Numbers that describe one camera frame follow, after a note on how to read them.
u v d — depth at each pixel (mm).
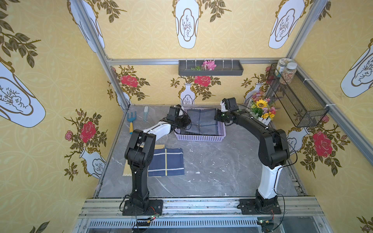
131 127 1062
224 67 924
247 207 731
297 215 751
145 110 1171
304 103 831
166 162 880
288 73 798
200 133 953
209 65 881
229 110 761
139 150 534
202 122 993
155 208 734
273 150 517
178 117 840
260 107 924
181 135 953
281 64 853
